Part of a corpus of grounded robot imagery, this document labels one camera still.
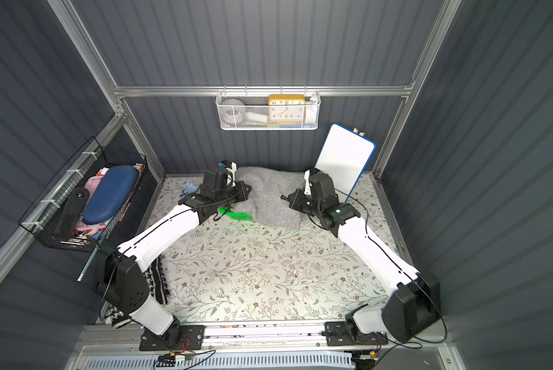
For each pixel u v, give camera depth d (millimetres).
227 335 754
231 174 664
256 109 912
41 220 601
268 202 789
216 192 643
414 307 400
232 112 841
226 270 888
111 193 667
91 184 721
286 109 889
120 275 431
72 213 641
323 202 586
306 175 734
